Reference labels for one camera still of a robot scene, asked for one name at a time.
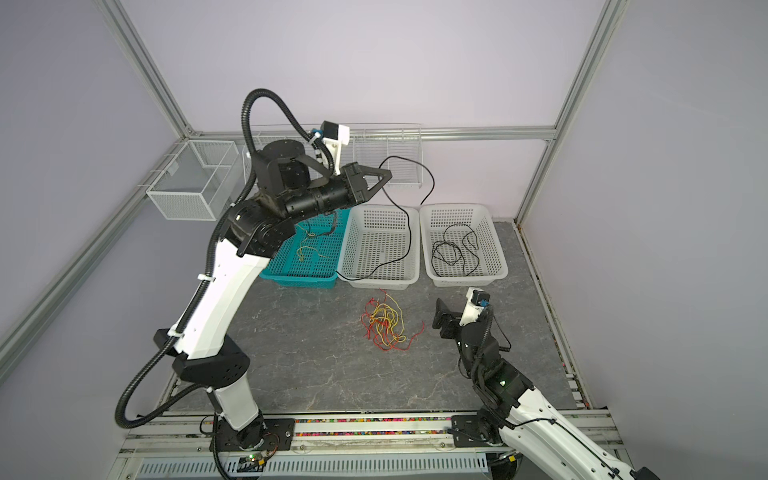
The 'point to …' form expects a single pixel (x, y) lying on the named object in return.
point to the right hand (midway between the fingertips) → (453, 304)
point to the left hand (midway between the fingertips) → (393, 182)
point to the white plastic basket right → (433, 219)
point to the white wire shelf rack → (397, 148)
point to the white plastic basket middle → (381, 247)
